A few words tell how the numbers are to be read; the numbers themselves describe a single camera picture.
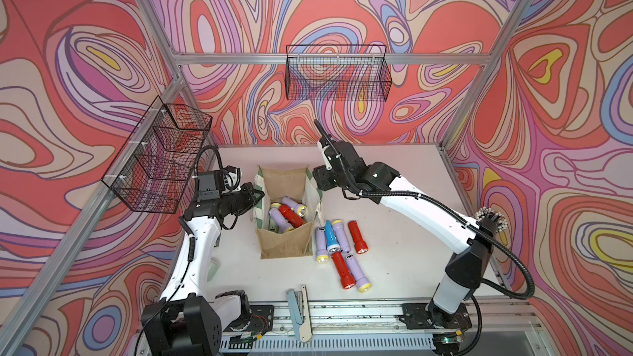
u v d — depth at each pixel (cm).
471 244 43
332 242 86
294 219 88
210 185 60
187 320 38
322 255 84
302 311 73
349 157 53
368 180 51
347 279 78
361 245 86
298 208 91
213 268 81
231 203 65
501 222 75
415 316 73
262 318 73
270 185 89
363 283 77
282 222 86
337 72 96
